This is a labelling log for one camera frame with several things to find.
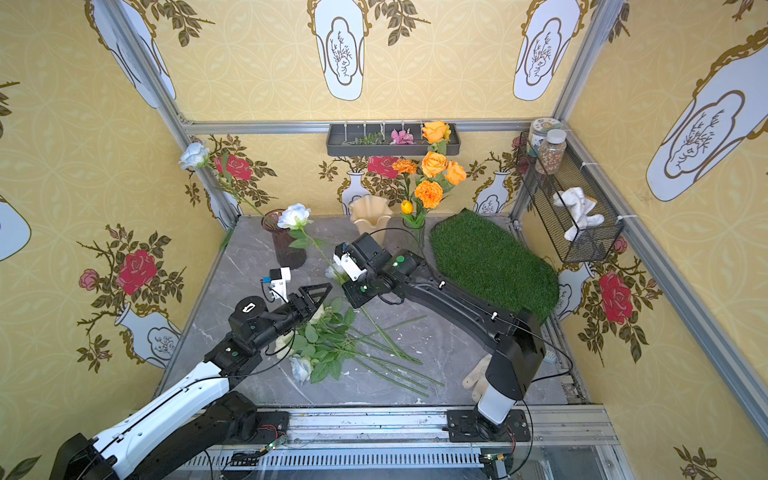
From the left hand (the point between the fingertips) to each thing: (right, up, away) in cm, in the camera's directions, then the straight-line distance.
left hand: (321, 286), depth 75 cm
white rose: (-7, +18, +3) cm, 19 cm away
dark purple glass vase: (-18, +6, +29) cm, 35 cm away
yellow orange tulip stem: (+23, +19, +12) cm, 32 cm away
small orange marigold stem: (+27, +23, +3) cm, 36 cm away
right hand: (+8, 0, +4) cm, 9 cm away
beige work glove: (+41, -26, +7) cm, 49 cm away
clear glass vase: (+27, +13, +23) cm, 38 cm away
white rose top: (-2, +2, +23) cm, 23 cm away
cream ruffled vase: (+10, +21, +26) cm, 35 cm away
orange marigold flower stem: (+22, +33, +12) cm, 41 cm away
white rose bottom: (-6, -22, +4) cm, 23 cm away
